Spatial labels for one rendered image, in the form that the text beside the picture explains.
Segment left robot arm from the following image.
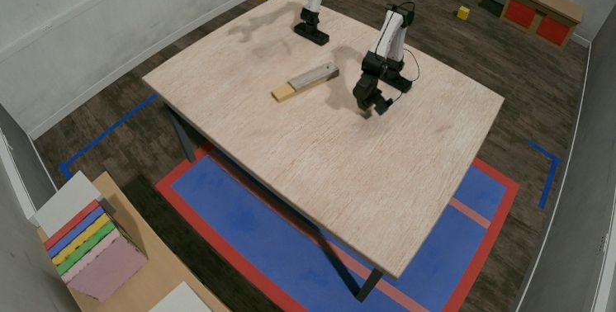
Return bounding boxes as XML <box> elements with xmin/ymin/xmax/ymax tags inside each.
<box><xmin>353</xmin><ymin>3</ymin><xmax>415</xmax><ymax>116</ymax></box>

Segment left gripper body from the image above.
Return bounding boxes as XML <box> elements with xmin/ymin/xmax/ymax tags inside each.
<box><xmin>357</xmin><ymin>87</ymin><xmax>382</xmax><ymax>111</ymax></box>

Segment light wooden beam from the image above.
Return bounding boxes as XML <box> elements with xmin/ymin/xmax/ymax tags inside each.
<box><xmin>271</xmin><ymin>72</ymin><xmax>339</xmax><ymax>103</ymax></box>

